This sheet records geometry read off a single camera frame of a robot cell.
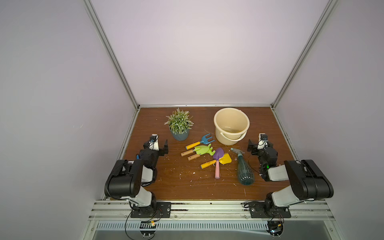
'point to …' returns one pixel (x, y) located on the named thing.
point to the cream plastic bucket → (231, 125)
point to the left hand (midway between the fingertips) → (161, 138)
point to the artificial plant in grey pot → (179, 124)
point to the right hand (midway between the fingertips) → (260, 137)
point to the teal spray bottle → (245, 173)
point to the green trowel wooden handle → (199, 150)
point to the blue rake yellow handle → (204, 140)
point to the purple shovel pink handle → (217, 155)
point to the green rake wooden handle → (210, 152)
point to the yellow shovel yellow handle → (225, 159)
